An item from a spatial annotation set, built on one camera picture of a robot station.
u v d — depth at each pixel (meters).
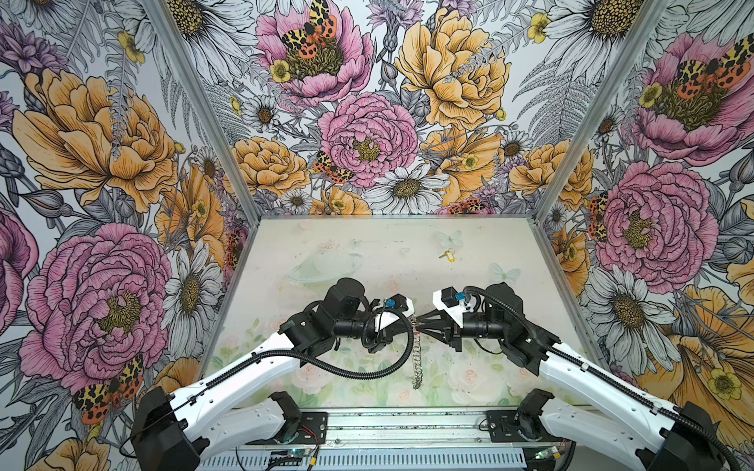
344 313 0.56
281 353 0.48
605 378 0.47
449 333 0.63
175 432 0.39
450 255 1.10
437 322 0.67
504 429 0.73
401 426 0.76
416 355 0.67
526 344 0.56
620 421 0.45
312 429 0.73
